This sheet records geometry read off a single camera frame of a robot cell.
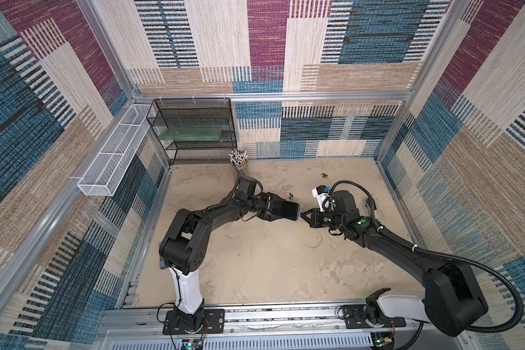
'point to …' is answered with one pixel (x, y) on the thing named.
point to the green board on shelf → (193, 133)
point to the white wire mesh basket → (106, 173)
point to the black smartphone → (286, 209)
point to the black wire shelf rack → (196, 112)
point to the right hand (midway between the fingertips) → (304, 218)
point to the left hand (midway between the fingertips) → (287, 204)
